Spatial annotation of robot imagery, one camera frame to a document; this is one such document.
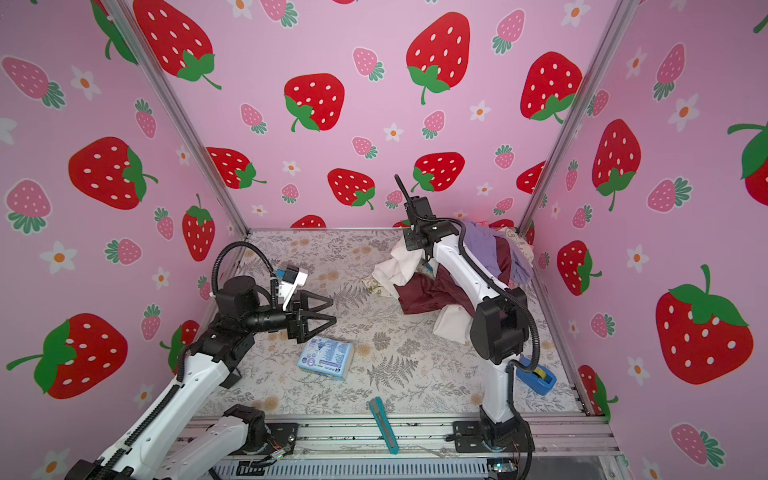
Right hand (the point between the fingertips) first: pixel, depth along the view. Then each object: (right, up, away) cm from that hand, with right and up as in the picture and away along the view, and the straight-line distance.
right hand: (417, 233), depth 91 cm
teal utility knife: (-11, -48, -13) cm, 51 cm away
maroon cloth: (+7, -17, +5) cm, 19 cm away
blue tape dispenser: (+33, -41, -11) cm, 54 cm away
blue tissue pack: (-26, -35, -9) cm, 45 cm away
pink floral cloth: (+39, -3, +15) cm, 42 cm away
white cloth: (+11, -28, 0) cm, 30 cm away
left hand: (-21, -20, -25) cm, 39 cm away
